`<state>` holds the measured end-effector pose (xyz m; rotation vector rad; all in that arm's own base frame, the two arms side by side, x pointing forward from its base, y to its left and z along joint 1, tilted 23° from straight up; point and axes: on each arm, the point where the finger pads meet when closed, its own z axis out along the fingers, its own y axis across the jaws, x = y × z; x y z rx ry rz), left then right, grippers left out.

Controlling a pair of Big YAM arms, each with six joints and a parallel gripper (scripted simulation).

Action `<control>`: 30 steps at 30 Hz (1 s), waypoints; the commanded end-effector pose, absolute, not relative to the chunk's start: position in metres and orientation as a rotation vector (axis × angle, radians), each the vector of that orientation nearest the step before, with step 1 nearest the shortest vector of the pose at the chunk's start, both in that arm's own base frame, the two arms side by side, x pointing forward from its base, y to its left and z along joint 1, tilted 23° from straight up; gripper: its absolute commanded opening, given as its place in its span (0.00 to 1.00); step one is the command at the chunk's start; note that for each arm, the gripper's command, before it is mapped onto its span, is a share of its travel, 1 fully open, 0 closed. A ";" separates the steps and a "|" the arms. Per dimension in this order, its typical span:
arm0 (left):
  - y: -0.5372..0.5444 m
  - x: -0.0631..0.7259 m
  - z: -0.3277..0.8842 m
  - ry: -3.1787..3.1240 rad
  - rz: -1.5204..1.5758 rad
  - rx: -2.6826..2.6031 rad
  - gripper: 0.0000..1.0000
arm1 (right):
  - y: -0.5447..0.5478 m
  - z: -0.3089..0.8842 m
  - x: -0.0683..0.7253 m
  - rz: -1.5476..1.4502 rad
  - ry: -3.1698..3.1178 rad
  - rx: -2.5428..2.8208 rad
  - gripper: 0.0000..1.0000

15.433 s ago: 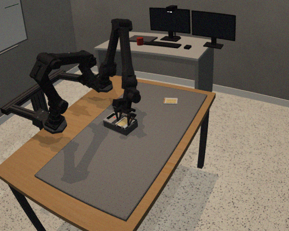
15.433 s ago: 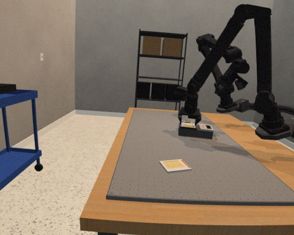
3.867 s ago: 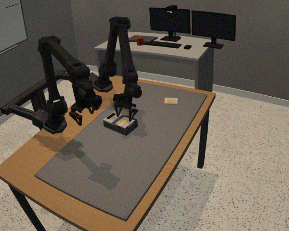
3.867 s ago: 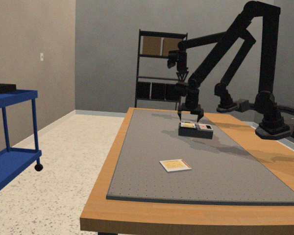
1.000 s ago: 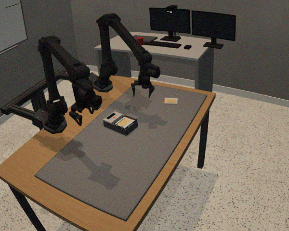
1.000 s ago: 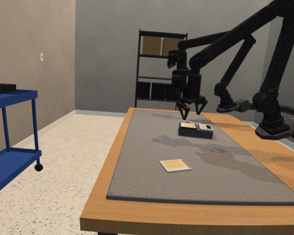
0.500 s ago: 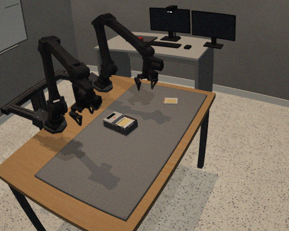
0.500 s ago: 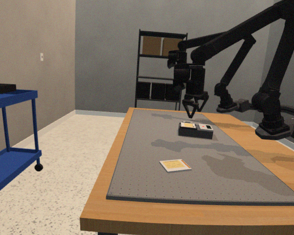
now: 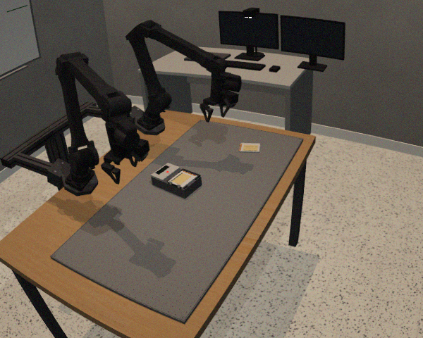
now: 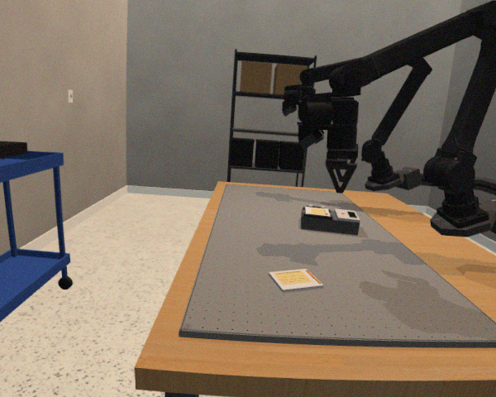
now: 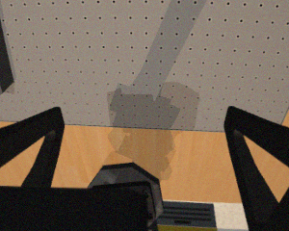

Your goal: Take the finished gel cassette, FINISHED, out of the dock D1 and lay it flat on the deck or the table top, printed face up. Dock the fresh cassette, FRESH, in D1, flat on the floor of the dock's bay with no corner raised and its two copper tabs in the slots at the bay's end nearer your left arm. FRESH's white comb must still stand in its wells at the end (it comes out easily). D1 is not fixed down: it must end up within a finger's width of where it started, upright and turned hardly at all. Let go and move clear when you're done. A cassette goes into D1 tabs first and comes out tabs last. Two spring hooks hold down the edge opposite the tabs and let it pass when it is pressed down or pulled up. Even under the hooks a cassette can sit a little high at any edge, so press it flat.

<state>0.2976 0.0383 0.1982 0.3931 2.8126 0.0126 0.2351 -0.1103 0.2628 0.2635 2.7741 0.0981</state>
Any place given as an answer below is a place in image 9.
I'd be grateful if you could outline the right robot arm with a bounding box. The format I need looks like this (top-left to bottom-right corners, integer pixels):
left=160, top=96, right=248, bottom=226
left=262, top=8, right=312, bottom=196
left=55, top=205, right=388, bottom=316
left=55, top=52, right=149, bottom=191

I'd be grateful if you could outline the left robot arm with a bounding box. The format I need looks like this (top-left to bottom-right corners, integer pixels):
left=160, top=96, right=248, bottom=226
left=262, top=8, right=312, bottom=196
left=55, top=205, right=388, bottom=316
left=125, top=20, right=242, bottom=131

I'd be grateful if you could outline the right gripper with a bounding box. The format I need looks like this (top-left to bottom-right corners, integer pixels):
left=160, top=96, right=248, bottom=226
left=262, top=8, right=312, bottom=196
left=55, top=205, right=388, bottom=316
left=101, top=140, right=137, bottom=184

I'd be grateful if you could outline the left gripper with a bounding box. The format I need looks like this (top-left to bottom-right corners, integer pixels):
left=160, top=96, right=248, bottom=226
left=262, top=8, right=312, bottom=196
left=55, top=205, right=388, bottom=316
left=200, top=88, right=229, bottom=122

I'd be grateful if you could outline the white cassette with copper tabs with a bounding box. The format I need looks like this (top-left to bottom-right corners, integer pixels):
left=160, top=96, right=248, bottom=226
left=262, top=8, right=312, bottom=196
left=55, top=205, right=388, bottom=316
left=168, top=170, right=197, bottom=189

